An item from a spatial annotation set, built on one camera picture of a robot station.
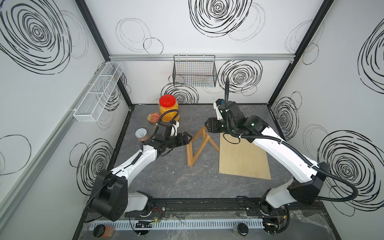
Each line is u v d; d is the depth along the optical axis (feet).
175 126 2.56
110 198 1.33
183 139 2.43
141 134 3.15
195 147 3.13
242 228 1.99
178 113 3.11
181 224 2.53
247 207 2.42
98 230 2.17
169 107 3.26
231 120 1.67
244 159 2.99
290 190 1.54
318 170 1.31
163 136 2.13
